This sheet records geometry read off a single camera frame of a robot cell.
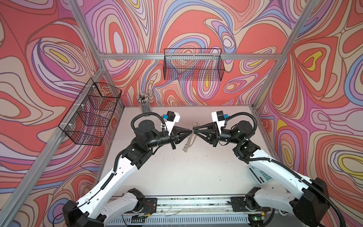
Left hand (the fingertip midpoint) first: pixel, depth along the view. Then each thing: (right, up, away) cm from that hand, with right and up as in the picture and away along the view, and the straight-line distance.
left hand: (192, 133), depth 59 cm
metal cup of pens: (-32, +20, +42) cm, 57 cm away
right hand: (+1, -1, +2) cm, 3 cm away
